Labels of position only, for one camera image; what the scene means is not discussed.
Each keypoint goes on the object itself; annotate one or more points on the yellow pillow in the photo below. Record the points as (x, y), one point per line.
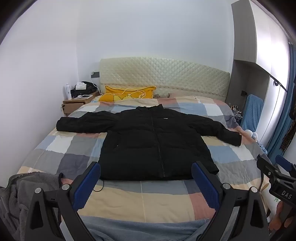
(111, 95)

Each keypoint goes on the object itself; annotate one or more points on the white bottle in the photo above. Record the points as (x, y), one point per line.
(68, 92)

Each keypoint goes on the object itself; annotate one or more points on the cream quilted headboard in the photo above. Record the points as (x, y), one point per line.
(161, 74)

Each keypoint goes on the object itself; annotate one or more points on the dark patterned cloth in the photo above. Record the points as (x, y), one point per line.
(288, 139)

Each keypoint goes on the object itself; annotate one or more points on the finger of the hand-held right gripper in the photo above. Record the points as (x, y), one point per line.
(283, 162)
(266, 165)

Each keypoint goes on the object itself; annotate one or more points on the blue curtain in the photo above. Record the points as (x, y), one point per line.
(281, 120)

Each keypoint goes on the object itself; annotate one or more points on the grey fleece blanket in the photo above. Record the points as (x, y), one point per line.
(13, 201)

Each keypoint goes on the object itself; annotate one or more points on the wooden nightstand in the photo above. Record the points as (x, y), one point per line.
(74, 105)

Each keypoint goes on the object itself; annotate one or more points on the white tissue box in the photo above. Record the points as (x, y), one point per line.
(81, 87)

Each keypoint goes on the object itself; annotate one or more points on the floral pillow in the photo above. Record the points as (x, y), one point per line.
(163, 95)

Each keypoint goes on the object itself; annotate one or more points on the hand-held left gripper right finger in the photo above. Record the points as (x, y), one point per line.
(205, 185)

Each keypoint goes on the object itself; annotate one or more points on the black bag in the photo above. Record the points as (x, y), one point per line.
(90, 89)

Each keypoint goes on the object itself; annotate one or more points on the grey white wardrobe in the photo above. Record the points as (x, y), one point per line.
(245, 34)

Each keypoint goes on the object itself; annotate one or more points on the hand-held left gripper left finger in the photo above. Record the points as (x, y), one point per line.
(86, 185)

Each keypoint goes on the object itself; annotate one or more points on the grey wall socket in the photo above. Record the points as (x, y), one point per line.
(96, 74)

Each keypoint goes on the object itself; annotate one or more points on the checkered patchwork quilt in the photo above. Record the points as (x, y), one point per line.
(161, 199)

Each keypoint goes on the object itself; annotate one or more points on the black puffer jacket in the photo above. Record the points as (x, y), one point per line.
(150, 143)

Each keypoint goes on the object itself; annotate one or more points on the light blue cloth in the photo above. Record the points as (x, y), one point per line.
(138, 229)

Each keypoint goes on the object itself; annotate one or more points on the person's right hand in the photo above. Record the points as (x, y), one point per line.
(276, 220)

